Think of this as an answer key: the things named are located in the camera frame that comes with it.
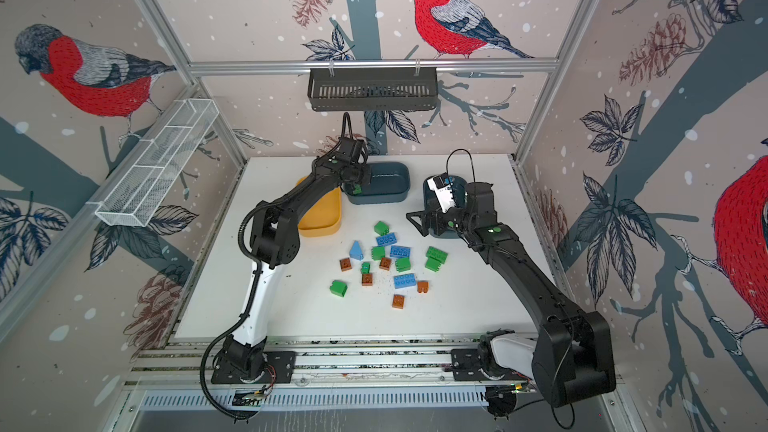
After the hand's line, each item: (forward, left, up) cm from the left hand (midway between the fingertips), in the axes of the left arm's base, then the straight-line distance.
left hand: (369, 173), depth 102 cm
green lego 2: (-26, -3, -10) cm, 28 cm away
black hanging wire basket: (+26, -1, +17) cm, 31 cm away
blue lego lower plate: (-34, -11, -10) cm, 38 cm away
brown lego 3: (-34, 0, -11) cm, 36 cm away
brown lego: (-29, +7, -10) cm, 32 cm away
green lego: (-36, +8, -11) cm, 39 cm away
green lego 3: (-29, -11, -10) cm, 33 cm away
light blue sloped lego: (-25, +4, -10) cm, 27 cm away
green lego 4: (-26, -22, -10) cm, 35 cm away
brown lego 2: (-29, -6, -11) cm, 31 cm away
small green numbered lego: (-30, +1, -10) cm, 32 cm away
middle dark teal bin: (+4, -7, -10) cm, 13 cm away
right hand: (-23, -15, +10) cm, 29 cm away
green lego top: (-16, -4, -11) cm, 20 cm away
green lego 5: (-29, -20, -11) cm, 37 cm away
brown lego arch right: (-36, -17, -10) cm, 41 cm away
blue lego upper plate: (-21, -6, -9) cm, 24 cm away
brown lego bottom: (-41, -9, -10) cm, 43 cm away
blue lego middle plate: (-26, -10, -9) cm, 29 cm away
